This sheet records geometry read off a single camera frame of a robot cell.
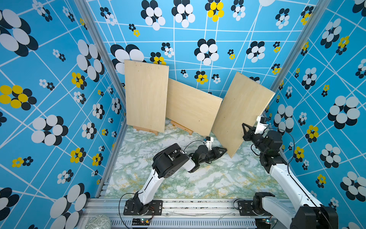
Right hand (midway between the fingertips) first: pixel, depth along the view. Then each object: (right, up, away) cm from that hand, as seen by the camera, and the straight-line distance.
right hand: (246, 123), depth 78 cm
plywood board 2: (-30, +10, +19) cm, 37 cm away
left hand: (-7, -17, +7) cm, 20 cm away
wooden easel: (-70, -4, +27) cm, 75 cm away
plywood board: (-59, +21, +11) cm, 63 cm away
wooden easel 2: (-33, -5, +21) cm, 39 cm away
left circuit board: (-56, -50, -6) cm, 76 cm away
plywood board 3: (-1, +12, -1) cm, 12 cm away
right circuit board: (+5, -50, -8) cm, 51 cm away
